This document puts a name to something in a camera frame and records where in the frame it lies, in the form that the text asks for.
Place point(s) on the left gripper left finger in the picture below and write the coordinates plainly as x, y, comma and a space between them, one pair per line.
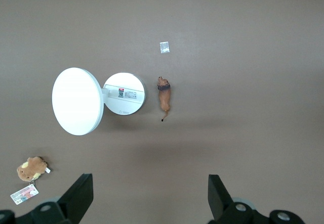
76, 198

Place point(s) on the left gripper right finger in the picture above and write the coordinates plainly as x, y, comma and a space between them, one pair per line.
219, 198

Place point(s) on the brown lion statue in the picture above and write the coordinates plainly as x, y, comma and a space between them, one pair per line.
164, 97

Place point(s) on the printed card tag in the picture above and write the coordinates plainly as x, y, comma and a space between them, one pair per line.
25, 195

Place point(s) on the white round folding lamp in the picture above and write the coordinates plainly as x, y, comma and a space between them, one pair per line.
76, 100

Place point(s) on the small clear plastic bag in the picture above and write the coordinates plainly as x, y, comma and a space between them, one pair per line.
164, 47

